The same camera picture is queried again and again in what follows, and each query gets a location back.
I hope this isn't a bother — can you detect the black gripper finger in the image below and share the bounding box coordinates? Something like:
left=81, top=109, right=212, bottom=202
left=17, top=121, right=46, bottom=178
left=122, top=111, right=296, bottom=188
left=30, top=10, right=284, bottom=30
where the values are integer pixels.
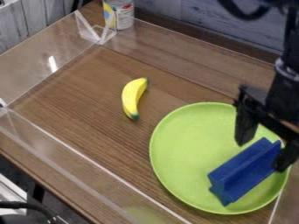
left=273, top=134, right=299, bottom=172
left=234, top=105, right=258, bottom=146

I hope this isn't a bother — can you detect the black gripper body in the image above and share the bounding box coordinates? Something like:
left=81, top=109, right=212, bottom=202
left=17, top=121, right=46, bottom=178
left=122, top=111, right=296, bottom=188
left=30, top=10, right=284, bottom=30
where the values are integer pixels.
left=233, top=59, right=299, bottom=138

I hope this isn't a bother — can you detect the blue T-shaped block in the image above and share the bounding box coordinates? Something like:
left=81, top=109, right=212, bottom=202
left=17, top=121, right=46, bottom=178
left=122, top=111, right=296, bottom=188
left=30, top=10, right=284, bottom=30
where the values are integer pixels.
left=206, top=137, right=281, bottom=207

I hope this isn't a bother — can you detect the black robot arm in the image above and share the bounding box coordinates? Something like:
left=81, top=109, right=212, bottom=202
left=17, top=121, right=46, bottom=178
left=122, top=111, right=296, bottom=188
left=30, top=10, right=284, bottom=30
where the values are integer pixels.
left=228, top=0, right=299, bottom=172

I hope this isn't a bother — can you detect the green round plate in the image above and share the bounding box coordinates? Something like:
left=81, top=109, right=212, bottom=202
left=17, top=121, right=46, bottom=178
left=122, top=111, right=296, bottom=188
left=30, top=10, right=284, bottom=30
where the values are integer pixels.
left=149, top=102, right=288, bottom=215

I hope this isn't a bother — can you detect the yellow toy banana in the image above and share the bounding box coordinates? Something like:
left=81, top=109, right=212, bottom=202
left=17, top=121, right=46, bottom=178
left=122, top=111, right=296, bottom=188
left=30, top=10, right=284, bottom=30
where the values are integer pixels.
left=121, top=77, right=149, bottom=121

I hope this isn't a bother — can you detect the white labelled can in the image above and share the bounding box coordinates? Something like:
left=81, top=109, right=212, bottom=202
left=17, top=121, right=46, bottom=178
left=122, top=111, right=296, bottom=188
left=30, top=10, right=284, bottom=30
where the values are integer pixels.
left=102, top=0, right=134, bottom=31

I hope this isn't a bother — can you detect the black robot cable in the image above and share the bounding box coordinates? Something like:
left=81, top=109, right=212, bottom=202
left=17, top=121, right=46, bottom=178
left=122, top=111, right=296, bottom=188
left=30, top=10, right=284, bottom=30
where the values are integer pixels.
left=217, top=0, right=273, bottom=21

